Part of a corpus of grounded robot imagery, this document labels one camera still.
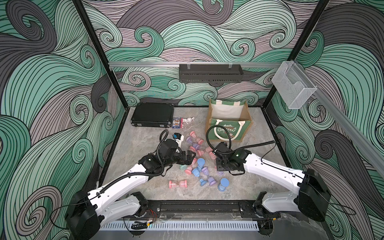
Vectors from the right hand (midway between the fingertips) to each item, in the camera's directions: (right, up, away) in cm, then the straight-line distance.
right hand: (218, 166), depth 81 cm
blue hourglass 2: (-13, -4, +2) cm, 13 cm away
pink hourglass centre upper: (-10, +6, +9) cm, 14 cm away
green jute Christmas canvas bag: (+14, +29, +19) cm, 37 cm away
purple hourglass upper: (-16, +12, +17) cm, 26 cm away
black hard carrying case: (-44, +30, +29) cm, 61 cm away
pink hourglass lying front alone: (-20, -9, -2) cm, 22 cm away
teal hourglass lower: (-20, -2, +4) cm, 20 cm away
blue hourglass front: (+1, -5, -9) cm, 11 cm away
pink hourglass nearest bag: (-13, +15, +19) cm, 28 cm away
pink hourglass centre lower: (-17, -3, +2) cm, 17 cm away
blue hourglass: (-10, +2, 0) cm, 10 cm away
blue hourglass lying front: (-9, -8, -2) cm, 12 cm away
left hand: (-17, +9, -5) cm, 20 cm away
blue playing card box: (-26, +23, +26) cm, 43 cm away
